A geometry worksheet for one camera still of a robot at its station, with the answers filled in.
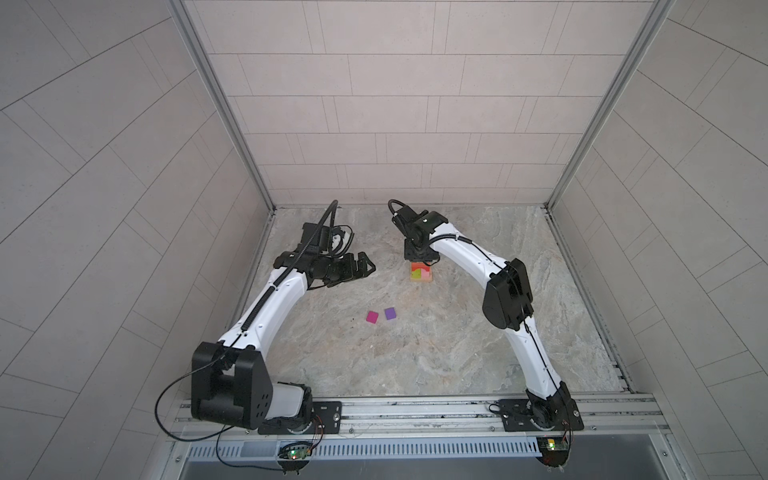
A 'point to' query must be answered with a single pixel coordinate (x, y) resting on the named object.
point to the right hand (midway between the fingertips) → (414, 257)
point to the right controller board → (554, 449)
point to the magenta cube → (372, 316)
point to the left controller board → (295, 451)
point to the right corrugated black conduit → (396, 201)
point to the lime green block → (416, 274)
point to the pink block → (425, 274)
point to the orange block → (420, 265)
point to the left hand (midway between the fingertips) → (369, 266)
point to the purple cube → (390, 313)
